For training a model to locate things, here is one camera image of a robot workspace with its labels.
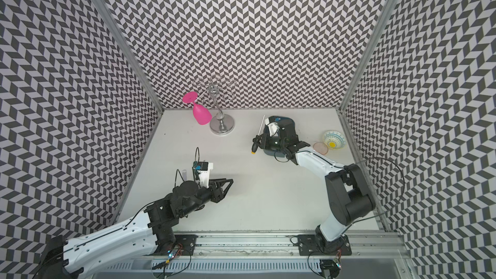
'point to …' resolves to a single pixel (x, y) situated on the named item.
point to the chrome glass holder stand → (222, 124)
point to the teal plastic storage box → (278, 119)
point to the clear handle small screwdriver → (184, 175)
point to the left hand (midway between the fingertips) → (229, 183)
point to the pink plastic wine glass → (201, 113)
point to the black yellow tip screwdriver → (254, 145)
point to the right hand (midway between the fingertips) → (254, 143)
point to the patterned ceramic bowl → (334, 139)
